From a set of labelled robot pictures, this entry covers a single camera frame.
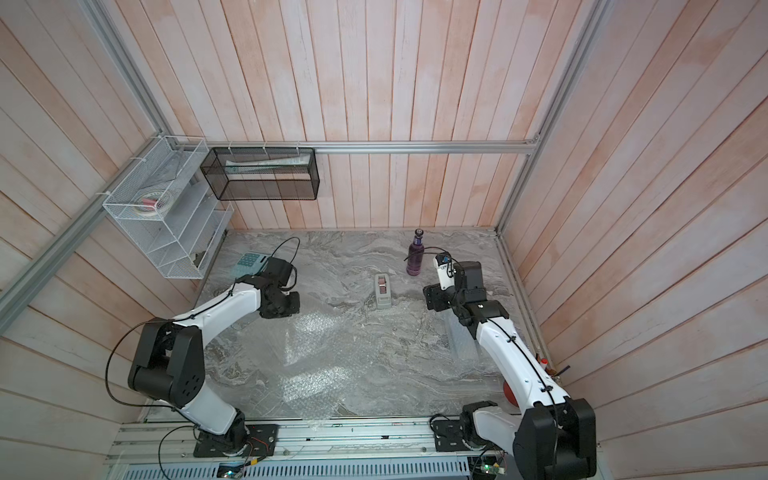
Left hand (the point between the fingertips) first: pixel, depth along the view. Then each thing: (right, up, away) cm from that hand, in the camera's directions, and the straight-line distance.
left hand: (293, 312), depth 91 cm
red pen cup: (+63, -21, -10) cm, 67 cm away
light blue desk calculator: (-20, +15, +16) cm, 30 cm away
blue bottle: (+51, -8, -8) cm, 52 cm away
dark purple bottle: (+39, +18, +7) cm, 44 cm away
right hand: (+44, +10, -7) cm, 45 cm away
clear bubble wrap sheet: (+57, -15, -6) cm, 60 cm away
